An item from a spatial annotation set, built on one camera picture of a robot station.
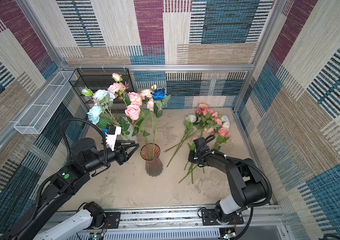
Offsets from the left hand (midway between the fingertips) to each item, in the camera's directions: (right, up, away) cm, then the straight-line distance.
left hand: (136, 142), depth 62 cm
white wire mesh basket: (-50, +10, +9) cm, 52 cm away
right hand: (+27, -14, +31) cm, 43 cm away
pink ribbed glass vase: (+3, -7, +15) cm, 17 cm away
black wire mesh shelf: (-35, +38, +40) cm, 65 cm away
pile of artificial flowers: (+39, +8, +44) cm, 60 cm away
